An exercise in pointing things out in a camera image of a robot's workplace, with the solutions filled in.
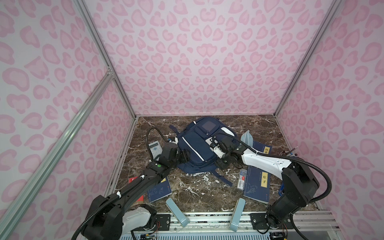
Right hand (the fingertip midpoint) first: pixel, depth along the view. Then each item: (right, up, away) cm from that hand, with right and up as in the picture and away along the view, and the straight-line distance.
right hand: (221, 159), depth 88 cm
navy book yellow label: (+29, +6, +11) cm, 32 cm away
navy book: (+20, -13, -4) cm, 24 cm away
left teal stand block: (-20, -25, -18) cm, 37 cm away
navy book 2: (-34, -15, -6) cm, 37 cm away
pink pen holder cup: (+35, +4, -4) cm, 35 cm away
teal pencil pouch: (+19, +12, +10) cm, 24 cm away
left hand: (-19, +6, -5) cm, 21 cm away
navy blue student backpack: (-13, +13, +12) cm, 23 cm away
